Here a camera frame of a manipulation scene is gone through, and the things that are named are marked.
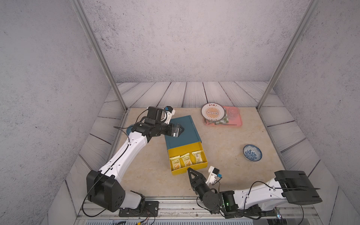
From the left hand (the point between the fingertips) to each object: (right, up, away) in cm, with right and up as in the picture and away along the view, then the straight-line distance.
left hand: (179, 128), depth 78 cm
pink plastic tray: (+34, +3, +33) cm, 47 cm away
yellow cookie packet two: (+4, -16, -4) cm, 17 cm away
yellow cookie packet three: (+10, -14, -4) cm, 18 cm away
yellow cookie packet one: (-2, -17, -5) cm, 18 cm away
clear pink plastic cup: (+42, +9, +36) cm, 57 cm away
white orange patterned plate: (+26, +11, +37) cm, 47 cm away
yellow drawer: (+2, -12, -2) cm, 12 cm away
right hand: (+4, -20, -11) cm, 24 cm away
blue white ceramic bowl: (+47, -17, +15) cm, 52 cm away
